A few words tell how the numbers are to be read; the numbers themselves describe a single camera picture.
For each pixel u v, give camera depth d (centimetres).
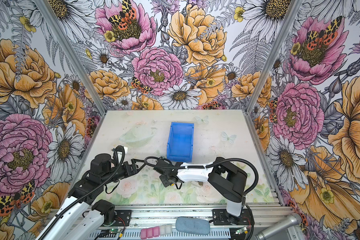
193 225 70
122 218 74
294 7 72
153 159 75
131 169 65
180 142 103
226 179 47
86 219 59
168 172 67
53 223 45
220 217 74
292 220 71
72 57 89
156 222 74
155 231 70
